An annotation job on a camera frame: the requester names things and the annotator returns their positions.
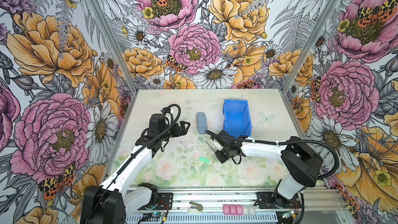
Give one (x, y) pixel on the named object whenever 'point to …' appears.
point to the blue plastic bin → (237, 121)
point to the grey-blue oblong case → (201, 123)
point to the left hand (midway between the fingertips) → (183, 129)
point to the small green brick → (207, 160)
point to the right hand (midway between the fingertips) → (221, 161)
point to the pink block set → (232, 209)
